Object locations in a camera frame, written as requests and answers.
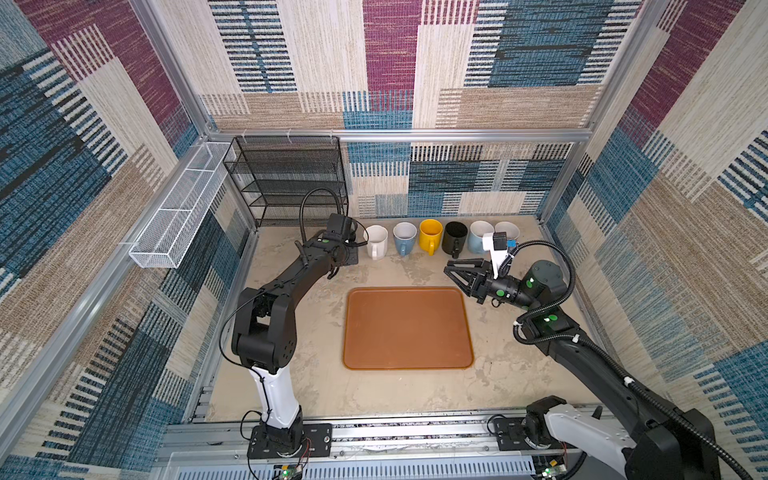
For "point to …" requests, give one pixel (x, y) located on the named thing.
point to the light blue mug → (478, 230)
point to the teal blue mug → (405, 237)
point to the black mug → (454, 236)
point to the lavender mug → (511, 230)
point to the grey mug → (353, 255)
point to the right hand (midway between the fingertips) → (447, 271)
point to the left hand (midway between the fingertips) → (347, 248)
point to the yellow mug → (430, 235)
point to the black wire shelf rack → (289, 181)
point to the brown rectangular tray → (402, 328)
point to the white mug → (376, 246)
